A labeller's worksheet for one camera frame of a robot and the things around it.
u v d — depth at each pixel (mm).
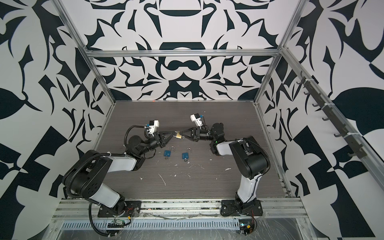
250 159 502
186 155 919
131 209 729
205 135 761
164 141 737
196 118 793
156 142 722
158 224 713
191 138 765
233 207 743
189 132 793
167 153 922
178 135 775
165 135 765
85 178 455
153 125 775
